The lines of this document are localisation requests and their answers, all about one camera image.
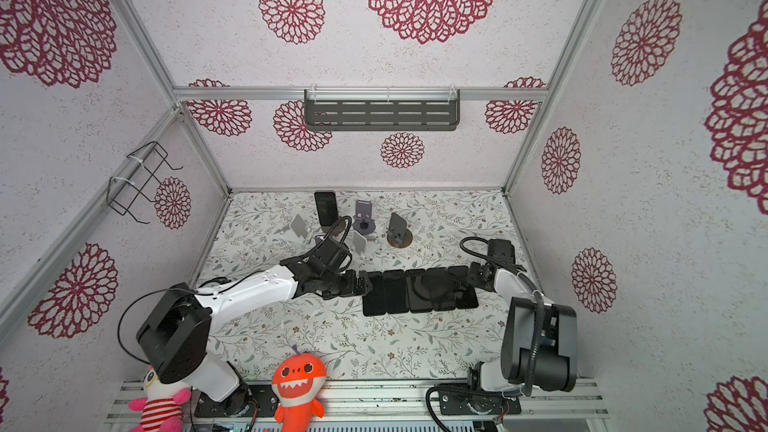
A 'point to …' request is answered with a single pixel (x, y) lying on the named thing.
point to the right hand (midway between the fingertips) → (480, 272)
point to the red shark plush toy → (297, 382)
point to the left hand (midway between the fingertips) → (359, 293)
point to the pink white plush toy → (163, 408)
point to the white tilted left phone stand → (299, 227)
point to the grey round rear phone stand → (363, 222)
